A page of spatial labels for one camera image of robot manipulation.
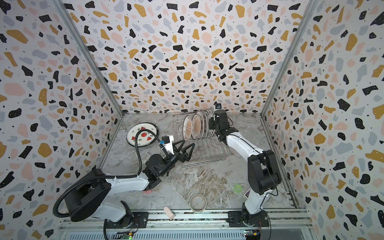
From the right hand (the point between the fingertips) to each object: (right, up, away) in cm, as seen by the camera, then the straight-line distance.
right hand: (212, 114), depth 90 cm
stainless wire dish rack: (-3, -23, +11) cm, 25 cm away
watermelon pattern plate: (-47, -15, +16) cm, 52 cm away
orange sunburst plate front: (-16, -8, +13) cm, 23 cm away
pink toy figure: (-36, -43, -9) cm, 57 cm away
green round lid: (+14, -43, -5) cm, 46 cm away
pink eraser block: (-23, -51, -15) cm, 58 cm away
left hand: (-12, -15, -17) cm, 26 cm away
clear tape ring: (-12, -48, -12) cm, 51 cm away
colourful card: (+18, -45, -9) cm, 49 cm away
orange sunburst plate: (-10, -7, +13) cm, 18 cm away
